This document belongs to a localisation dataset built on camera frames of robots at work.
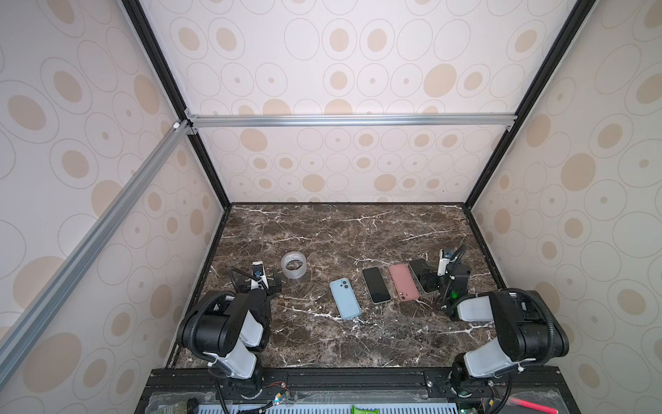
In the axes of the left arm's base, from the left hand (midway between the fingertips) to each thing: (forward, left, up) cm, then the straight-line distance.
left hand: (265, 266), depth 88 cm
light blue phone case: (-7, -28, -9) cm, 30 cm away
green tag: (-40, -31, -8) cm, 51 cm away
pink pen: (-38, -79, -8) cm, 88 cm away
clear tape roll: (+7, -8, -10) cm, 14 cm away
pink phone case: (-1, -50, -9) cm, 51 cm away
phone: (-1, -39, -10) cm, 40 cm away
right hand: (+4, -66, -5) cm, 66 cm away
